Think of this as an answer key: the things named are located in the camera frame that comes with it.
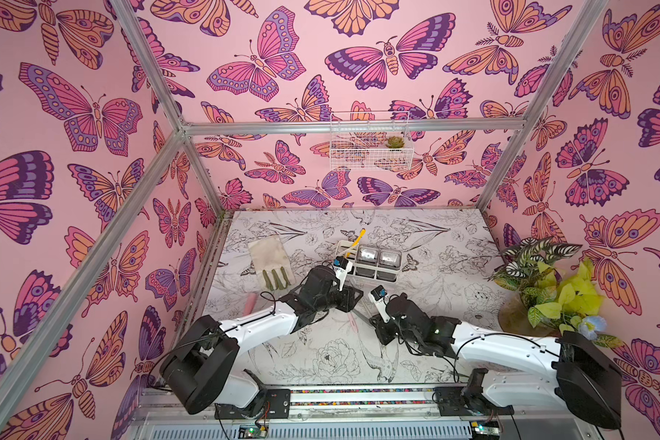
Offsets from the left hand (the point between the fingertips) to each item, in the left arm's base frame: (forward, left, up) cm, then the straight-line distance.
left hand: (362, 291), depth 83 cm
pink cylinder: (+1, +37, -10) cm, 38 cm away
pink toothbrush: (-5, +2, -11) cm, 12 cm away
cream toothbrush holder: (+14, -5, -6) cm, 16 cm away
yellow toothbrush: (+19, +1, 0) cm, 19 cm away
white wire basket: (+47, -6, +22) cm, 53 cm away
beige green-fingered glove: (+17, +32, -11) cm, 38 cm away
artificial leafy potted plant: (-8, -46, +12) cm, 48 cm away
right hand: (-7, -3, -4) cm, 8 cm away
